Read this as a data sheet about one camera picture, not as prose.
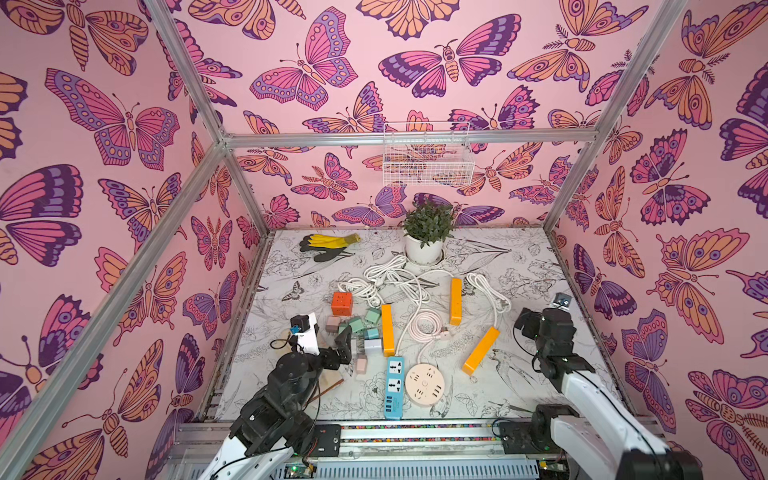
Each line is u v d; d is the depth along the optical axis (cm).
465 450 73
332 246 113
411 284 101
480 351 86
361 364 83
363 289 99
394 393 79
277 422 52
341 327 94
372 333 88
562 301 73
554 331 65
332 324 91
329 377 85
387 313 95
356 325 92
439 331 91
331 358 63
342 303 95
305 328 61
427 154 95
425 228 94
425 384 80
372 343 86
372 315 94
